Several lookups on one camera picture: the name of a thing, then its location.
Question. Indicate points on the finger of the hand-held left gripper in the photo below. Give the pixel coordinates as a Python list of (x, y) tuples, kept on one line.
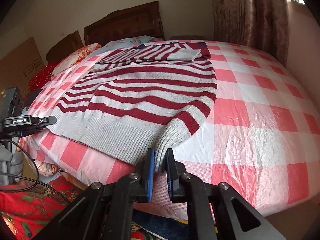
[(43, 120), (32, 131)]

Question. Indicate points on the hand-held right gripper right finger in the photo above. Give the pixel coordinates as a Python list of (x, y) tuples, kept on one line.
[(170, 177)]

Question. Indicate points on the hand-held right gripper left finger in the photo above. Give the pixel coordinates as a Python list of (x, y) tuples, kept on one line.
[(150, 175)]

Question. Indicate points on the red grey striped sweater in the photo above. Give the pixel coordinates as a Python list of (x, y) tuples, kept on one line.
[(140, 92)]

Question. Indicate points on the person's left hand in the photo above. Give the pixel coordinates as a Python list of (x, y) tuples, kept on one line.
[(17, 163)]

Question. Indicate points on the pale floral bed pad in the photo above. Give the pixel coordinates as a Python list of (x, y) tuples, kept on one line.
[(46, 168)]

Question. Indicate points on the light wooden wardrobe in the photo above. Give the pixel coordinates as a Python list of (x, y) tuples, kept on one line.
[(17, 65)]

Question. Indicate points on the red patterned bedding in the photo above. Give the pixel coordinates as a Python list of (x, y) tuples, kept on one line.
[(42, 76)]

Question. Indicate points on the dark blue blanket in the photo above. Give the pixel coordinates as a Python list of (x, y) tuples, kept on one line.
[(160, 225)]

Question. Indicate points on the orange floral pillow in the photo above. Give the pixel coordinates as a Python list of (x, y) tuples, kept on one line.
[(75, 57)]

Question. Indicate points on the red floral blanket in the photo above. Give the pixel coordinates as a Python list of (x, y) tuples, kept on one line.
[(25, 205)]

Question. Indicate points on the small wooden headboard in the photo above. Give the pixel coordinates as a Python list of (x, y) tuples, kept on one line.
[(65, 47)]

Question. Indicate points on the pink checkered plastic bed cover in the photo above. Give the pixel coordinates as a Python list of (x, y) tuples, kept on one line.
[(250, 105)]

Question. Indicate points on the light blue floral pillow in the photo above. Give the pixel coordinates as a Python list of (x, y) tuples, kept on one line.
[(125, 42)]

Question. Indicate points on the large carved wooden headboard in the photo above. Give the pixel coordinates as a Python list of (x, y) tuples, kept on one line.
[(125, 25)]

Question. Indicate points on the wooden nightstand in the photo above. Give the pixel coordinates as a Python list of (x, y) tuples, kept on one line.
[(187, 38)]

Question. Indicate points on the pink floral curtain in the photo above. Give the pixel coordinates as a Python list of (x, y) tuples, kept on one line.
[(250, 17)]

